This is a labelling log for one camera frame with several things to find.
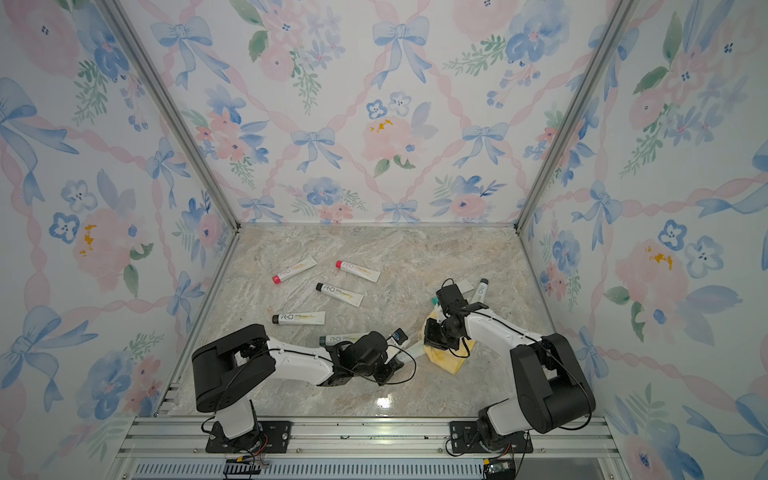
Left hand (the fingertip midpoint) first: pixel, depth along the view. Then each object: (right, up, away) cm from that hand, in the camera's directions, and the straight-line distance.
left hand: (402, 360), depth 86 cm
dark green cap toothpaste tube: (-20, +5, +2) cm, 21 cm away
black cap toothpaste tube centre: (-20, +17, +12) cm, 29 cm away
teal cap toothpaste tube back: (+4, +4, +2) cm, 6 cm away
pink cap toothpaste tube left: (-37, +25, +18) cm, 48 cm away
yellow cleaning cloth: (+13, +1, -3) cm, 13 cm away
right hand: (+8, +5, +3) cm, 10 cm away
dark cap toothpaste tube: (+26, +18, +12) cm, 34 cm away
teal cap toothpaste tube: (+11, +15, +12) cm, 23 cm away
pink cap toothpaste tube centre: (-14, +25, +21) cm, 35 cm away
